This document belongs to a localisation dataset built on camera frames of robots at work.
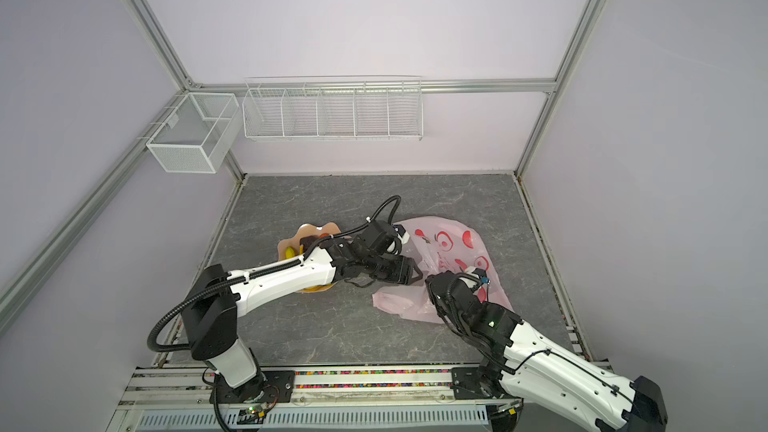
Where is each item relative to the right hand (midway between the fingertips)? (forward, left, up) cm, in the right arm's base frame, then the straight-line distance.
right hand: (424, 275), depth 76 cm
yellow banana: (+13, +41, -10) cm, 44 cm away
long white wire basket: (+58, +12, +12) cm, 60 cm away
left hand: (-1, +3, -1) cm, 3 cm away
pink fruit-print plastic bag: (+14, -6, -8) cm, 18 cm away
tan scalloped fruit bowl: (+21, +39, -10) cm, 45 cm away
